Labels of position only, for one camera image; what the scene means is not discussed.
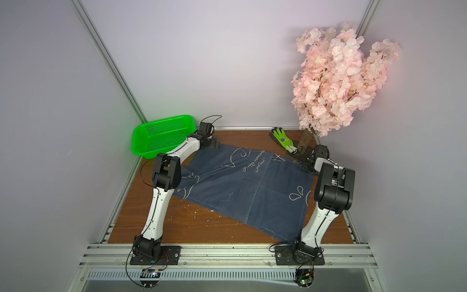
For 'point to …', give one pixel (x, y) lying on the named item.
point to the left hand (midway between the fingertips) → (213, 140)
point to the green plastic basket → (149, 139)
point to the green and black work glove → (280, 135)
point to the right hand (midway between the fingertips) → (313, 164)
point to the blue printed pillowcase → (265, 191)
